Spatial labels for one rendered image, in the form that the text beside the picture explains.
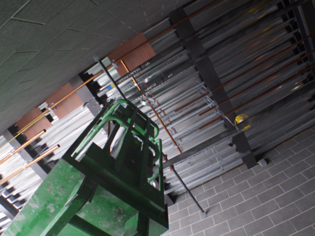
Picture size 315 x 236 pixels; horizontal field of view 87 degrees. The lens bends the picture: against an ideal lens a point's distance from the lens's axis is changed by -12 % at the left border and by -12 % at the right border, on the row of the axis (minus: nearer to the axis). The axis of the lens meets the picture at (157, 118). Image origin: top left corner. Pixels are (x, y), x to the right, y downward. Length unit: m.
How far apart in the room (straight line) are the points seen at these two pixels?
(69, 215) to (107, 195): 0.20
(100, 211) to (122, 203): 0.14
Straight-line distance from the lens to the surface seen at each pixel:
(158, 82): 2.53
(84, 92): 3.13
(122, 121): 1.48
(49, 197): 1.14
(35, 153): 4.37
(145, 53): 3.04
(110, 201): 1.01
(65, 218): 0.97
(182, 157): 2.64
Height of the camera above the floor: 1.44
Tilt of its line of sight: 69 degrees up
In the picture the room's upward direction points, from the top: straight up
